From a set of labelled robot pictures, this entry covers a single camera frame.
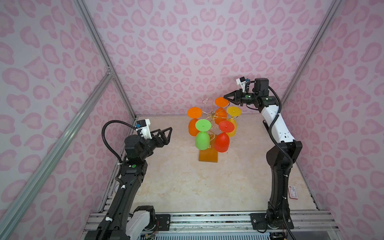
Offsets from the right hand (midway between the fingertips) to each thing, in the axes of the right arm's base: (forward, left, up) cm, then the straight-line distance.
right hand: (227, 95), depth 79 cm
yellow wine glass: (-9, -3, -3) cm, 10 cm away
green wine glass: (-20, +13, -11) cm, 26 cm away
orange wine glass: (-11, +17, -3) cm, 21 cm away
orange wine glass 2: (-3, +3, -11) cm, 12 cm away
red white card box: (-38, -36, -36) cm, 64 cm away
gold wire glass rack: (-10, +7, -5) cm, 14 cm away
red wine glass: (-21, +3, -11) cm, 24 cm away
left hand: (-19, +30, -5) cm, 36 cm away
